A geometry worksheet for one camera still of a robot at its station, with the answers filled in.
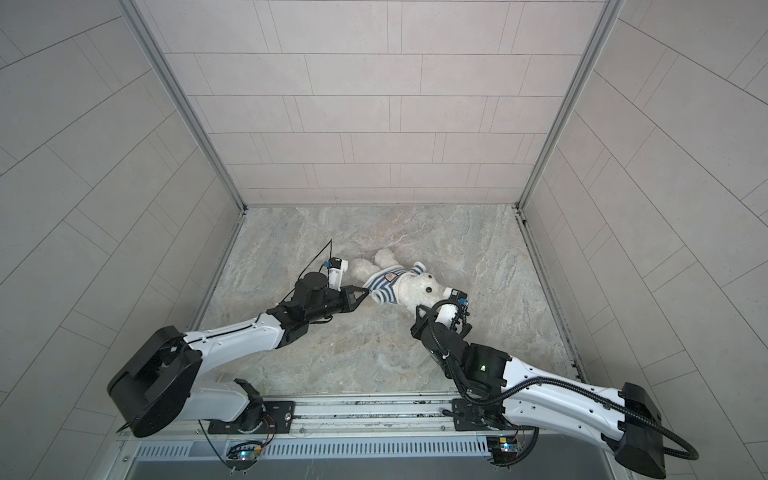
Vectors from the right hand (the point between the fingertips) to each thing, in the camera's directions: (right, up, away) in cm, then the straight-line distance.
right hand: (411, 312), depth 75 cm
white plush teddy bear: (-4, +7, +3) cm, 8 cm away
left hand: (-10, +4, +6) cm, 12 cm away
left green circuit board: (-38, -29, -9) cm, 49 cm away
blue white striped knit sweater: (-8, +7, +4) cm, 11 cm away
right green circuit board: (+21, -30, -7) cm, 37 cm away
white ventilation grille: (+6, -29, -7) cm, 31 cm away
